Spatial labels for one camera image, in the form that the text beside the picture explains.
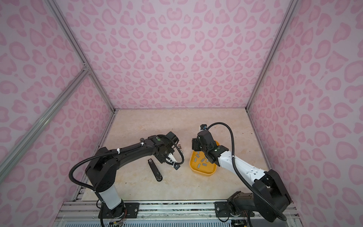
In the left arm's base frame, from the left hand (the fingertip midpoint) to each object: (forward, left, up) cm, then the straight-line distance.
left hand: (168, 149), depth 89 cm
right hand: (+3, -18, +7) cm, 19 cm away
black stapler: (-16, +5, -3) cm, 17 cm away
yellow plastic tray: (-7, -19, -7) cm, 22 cm away
